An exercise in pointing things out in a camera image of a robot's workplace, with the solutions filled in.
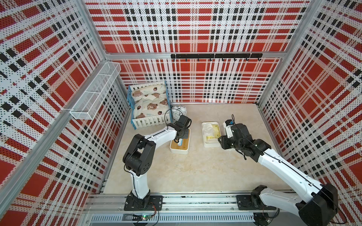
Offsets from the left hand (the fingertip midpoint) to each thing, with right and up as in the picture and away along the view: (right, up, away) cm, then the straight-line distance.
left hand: (184, 132), depth 96 cm
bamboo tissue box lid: (+1, -7, -5) cm, 9 cm away
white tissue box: (+19, 0, -1) cm, 19 cm away
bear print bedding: (-28, +24, +16) cm, 40 cm away
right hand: (+23, -1, -17) cm, 29 cm away
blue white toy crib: (-27, +7, +7) cm, 29 cm away
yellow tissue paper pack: (+23, 0, +2) cm, 23 cm away
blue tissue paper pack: (-3, -6, -4) cm, 8 cm away
